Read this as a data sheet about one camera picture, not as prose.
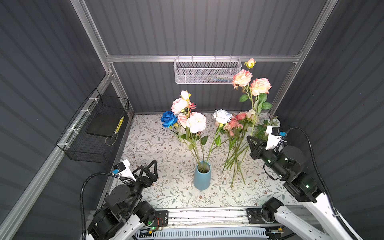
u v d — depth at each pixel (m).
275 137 0.53
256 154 0.55
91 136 0.71
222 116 0.57
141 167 0.66
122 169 0.53
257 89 0.55
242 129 1.08
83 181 0.52
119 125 0.76
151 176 0.56
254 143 0.62
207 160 0.70
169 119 0.58
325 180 0.74
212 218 0.75
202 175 0.68
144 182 0.55
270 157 0.55
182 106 0.51
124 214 0.49
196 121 0.51
